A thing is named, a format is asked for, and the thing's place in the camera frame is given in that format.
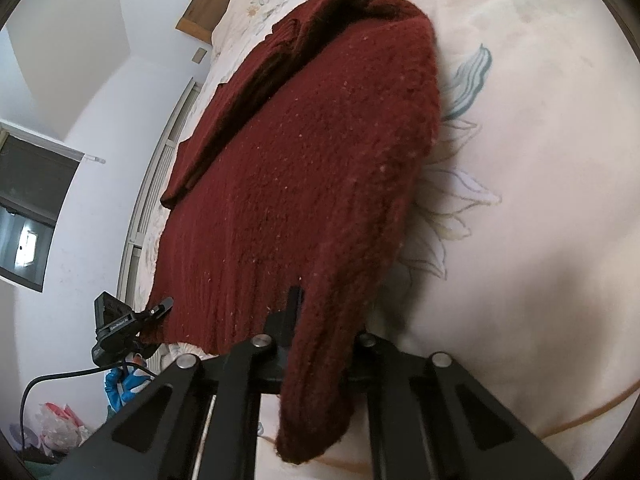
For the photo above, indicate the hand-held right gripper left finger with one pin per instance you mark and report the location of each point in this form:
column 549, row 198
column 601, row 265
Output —
column 287, row 330

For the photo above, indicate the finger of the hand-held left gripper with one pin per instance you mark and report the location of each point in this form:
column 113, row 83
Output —
column 160, row 307

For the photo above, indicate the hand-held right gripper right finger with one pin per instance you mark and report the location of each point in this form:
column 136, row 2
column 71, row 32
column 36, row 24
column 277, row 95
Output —
column 385, row 365

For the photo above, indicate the dark red knit sweater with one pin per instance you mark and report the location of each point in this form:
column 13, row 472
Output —
column 300, row 160

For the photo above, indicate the person's left hand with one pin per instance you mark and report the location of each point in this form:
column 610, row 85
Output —
column 122, row 382

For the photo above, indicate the white slatted cabinet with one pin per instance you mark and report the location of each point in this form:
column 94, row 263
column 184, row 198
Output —
column 145, row 200

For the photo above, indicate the white and red plastic bag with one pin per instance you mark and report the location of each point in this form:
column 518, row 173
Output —
column 60, row 425

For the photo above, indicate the dark interior window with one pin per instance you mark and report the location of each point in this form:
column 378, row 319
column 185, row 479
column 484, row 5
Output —
column 30, row 185

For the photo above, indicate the floral duvet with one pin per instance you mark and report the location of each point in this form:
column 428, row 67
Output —
column 525, row 160

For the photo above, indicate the wooden headboard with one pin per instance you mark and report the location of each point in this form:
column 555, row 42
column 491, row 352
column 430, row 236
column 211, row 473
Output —
column 205, row 15

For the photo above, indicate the wall switch plate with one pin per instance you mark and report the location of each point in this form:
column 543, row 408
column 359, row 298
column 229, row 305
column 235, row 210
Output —
column 200, row 55

